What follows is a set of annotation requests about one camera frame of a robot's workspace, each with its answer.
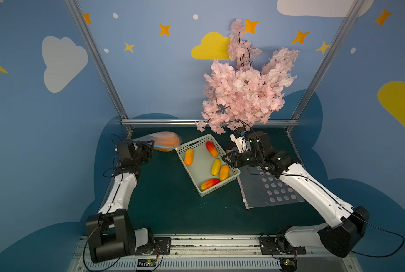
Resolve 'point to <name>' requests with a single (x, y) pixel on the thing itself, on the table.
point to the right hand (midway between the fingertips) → (228, 156)
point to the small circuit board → (146, 263)
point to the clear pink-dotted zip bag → (260, 188)
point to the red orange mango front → (209, 184)
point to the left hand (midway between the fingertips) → (155, 138)
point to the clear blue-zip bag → (150, 137)
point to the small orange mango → (188, 158)
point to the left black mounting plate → (162, 246)
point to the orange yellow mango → (224, 173)
